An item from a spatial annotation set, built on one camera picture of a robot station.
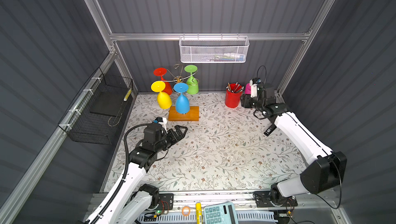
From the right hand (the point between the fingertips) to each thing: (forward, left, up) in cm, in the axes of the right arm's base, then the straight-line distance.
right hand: (246, 97), depth 81 cm
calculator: (-49, +14, -24) cm, 57 cm away
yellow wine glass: (+2, +46, -3) cm, 46 cm away
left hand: (-18, +33, -5) cm, 38 cm away
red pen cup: (+17, +3, -16) cm, 23 cm away
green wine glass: (+13, +30, -1) cm, 32 cm away
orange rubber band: (-49, +30, -25) cm, 63 cm away
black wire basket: (-15, +75, +3) cm, 76 cm away
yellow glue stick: (-49, +26, -24) cm, 60 cm away
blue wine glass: (-2, +34, -2) cm, 35 cm away
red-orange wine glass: (+14, +46, +7) cm, 49 cm away
